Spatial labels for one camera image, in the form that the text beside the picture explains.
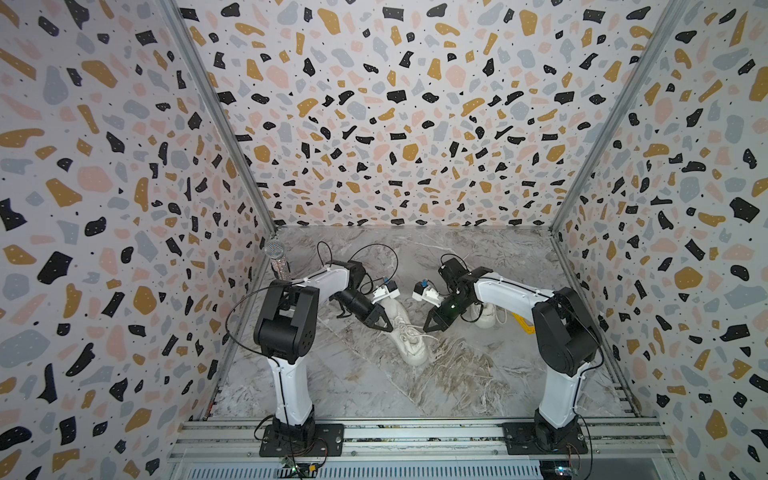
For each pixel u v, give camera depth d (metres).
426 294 0.84
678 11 0.70
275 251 0.76
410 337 0.86
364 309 0.81
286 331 0.52
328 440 0.73
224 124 0.89
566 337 0.50
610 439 0.76
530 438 0.73
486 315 0.90
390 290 0.85
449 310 0.81
